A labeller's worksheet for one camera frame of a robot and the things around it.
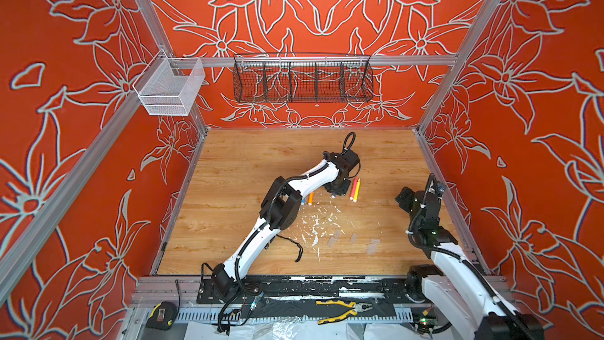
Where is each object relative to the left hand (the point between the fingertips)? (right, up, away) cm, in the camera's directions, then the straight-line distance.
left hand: (339, 189), depth 97 cm
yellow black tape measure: (-57, -32, -30) cm, 72 cm away
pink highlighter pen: (+6, 0, 0) cm, 6 cm away
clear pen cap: (+9, -18, -15) cm, 25 cm away
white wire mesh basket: (-70, +42, -4) cm, 82 cm away
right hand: (+24, +2, -13) cm, 27 cm away
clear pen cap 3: (+3, -16, -13) cm, 21 cm away
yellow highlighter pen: (+7, -1, -1) cm, 7 cm away
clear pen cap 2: (-5, -16, -13) cm, 22 cm away
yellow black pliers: (+1, -32, -27) cm, 42 cm away
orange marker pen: (-12, -4, -2) cm, 13 cm away
